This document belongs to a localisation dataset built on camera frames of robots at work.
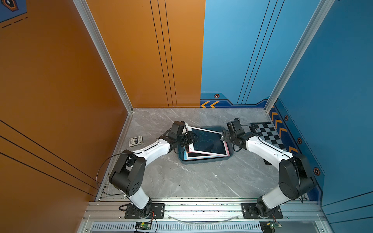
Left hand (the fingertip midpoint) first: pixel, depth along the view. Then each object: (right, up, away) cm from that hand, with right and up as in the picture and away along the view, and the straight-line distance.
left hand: (198, 136), depth 88 cm
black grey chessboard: (+49, +2, +14) cm, 51 cm away
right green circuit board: (+34, -42, -18) cm, 57 cm away
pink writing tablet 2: (-6, -13, +3) cm, 14 cm away
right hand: (+19, 0, +4) cm, 20 cm away
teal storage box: (-11, -10, +5) cm, 16 cm away
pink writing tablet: (+6, -4, +3) cm, 8 cm away
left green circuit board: (-27, -43, -17) cm, 53 cm away
